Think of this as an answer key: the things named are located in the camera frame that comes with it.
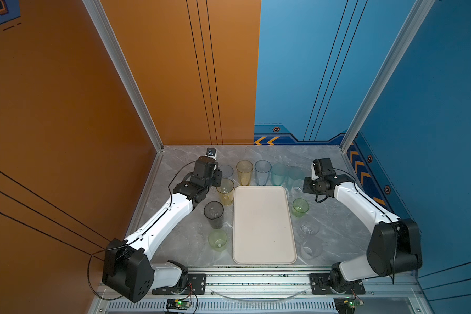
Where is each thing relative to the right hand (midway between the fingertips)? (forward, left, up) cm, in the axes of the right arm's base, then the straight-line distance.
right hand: (305, 186), depth 89 cm
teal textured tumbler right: (+6, +4, 0) cm, 7 cm away
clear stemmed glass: (-15, -1, -10) cm, 18 cm away
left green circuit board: (-44, +53, -12) cm, 69 cm away
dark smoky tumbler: (-14, +41, +3) cm, 43 cm away
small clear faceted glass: (0, +3, -3) cm, 4 cm away
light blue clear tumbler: (+9, +19, +2) cm, 21 cm away
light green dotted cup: (-21, +40, -10) cm, 47 cm away
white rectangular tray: (-16, +20, -10) cm, 28 cm away
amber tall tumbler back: (+11, +28, 0) cm, 30 cm away
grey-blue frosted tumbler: (+9, +37, 0) cm, 38 cm away
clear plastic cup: (-25, 0, -10) cm, 26 cm away
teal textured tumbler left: (+9, +11, -2) cm, 14 cm away
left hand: (+2, +41, +12) cm, 43 cm away
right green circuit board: (-44, -9, -13) cm, 46 cm away
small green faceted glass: (-5, +2, -9) cm, 11 cm away
